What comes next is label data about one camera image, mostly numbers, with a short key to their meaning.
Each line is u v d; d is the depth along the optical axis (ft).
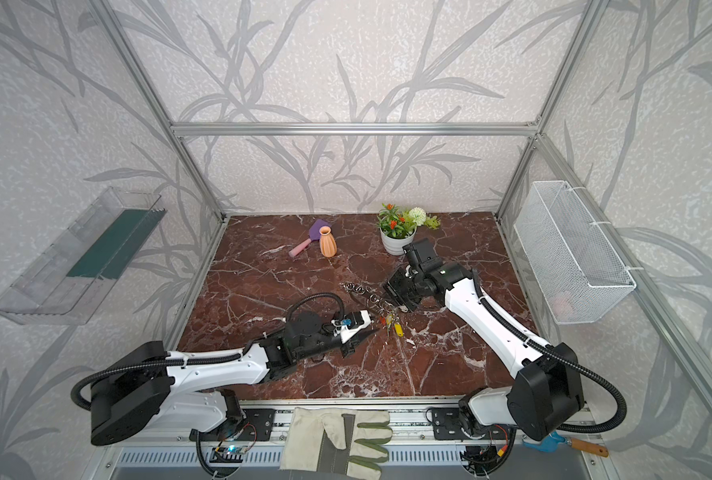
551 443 2.33
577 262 2.04
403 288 2.27
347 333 2.10
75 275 2.12
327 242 3.34
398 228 3.24
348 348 2.16
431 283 1.84
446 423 2.42
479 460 2.43
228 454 2.36
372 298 2.59
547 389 1.31
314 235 3.79
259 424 2.42
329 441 2.32
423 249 2.06
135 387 1.53
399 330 2.81
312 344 2.02
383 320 2.63
